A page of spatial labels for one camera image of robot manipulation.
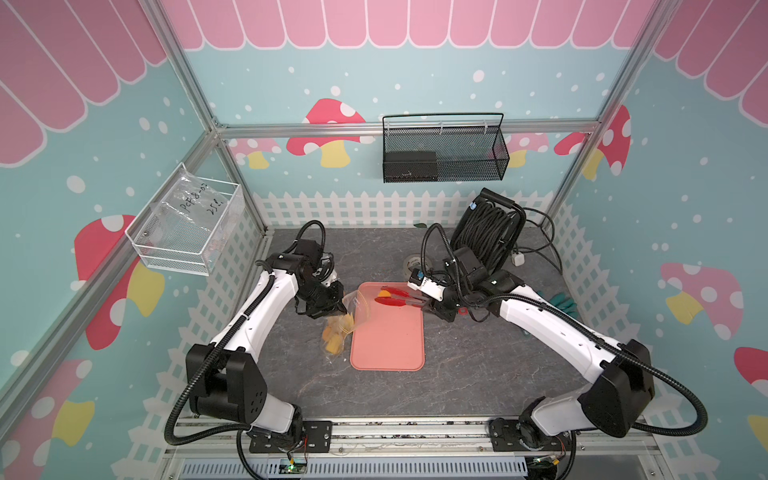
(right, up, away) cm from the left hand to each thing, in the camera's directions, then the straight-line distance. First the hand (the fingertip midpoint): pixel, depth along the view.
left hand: (345, 315), depth 79 cm
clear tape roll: (+19, +14, +28) cm, 36 cm away
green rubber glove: (+69, +1, +19) cm, 71 cm away
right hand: (+22, +4, +1) cm, 22 cm away
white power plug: (+58, +15, +29) cm, 67 cm away
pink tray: (+13, -9, +11) cm, 19 cm away
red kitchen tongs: (+13, +4, +3) cm, 14 cm away
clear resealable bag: (-1, -3, -2) cm, 3 cm away
